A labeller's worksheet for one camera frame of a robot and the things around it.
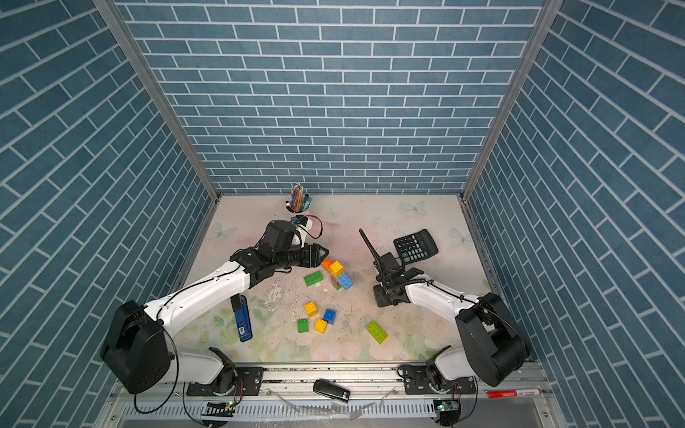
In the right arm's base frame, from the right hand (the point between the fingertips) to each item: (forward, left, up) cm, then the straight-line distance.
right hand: (384, 297), depth 89 cm
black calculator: (+21, -12, +1) cm, 24 cm away
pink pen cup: (+27, +35, +10) cm, 45 cm away
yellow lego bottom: (-11, +20, +1) cm, 23 cm away
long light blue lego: (+1, +13, +8) cm, 16 cm away
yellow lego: (+3, +16, +12) cm, 20 cm away
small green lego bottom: (-12, +25, +1) cm, 28 cm away
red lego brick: (+2, +17, +6) cm, 18 cm away
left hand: (+5, +18, +17) cm, 25 cm away
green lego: (+3, +17, -1) cm, 17 cm away
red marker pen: (-25, -31, 0) cm, 40 cm away
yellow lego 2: (-7, +24, +2) cm, 25 cm away
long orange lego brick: (+2, +19, +16) cm, 25 cm away
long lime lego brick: (-12, +2, 0) cm, 12 cm away
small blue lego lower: (-9, +17, +3) cm, 20 cm away
